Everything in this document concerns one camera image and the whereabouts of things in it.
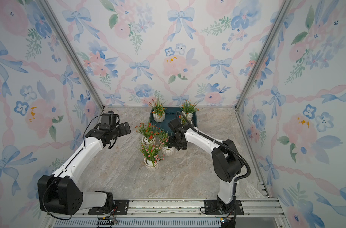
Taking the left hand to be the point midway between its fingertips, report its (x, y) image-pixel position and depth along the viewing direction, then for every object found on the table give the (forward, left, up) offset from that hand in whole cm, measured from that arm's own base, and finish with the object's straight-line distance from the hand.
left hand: (123, 127), depth 85 cm
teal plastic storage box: (+25, -27, -16) cm, 40 cm away
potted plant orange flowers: (+21, -40, -6) cm, 46 cm away
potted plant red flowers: (+19, -19, -4) cm, 27 cm away
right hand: (-3, -28, -12) cm, 31 cm away
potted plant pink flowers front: (-17, -18, -3) cm, 25 cm away
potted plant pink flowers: (-9, -26, -11) cm, 29 cm away
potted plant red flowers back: (0, -15, -4) cm, 15 cm away
